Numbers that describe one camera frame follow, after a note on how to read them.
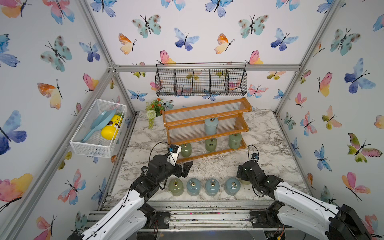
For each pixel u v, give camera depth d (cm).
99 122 67
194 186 77
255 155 76
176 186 77
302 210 50
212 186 77
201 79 99
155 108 104
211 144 92
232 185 77
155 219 72
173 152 65
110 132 70
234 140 94
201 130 93
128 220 58
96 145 61
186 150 91
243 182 83
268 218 65
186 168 68
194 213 77
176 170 67
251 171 64
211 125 84
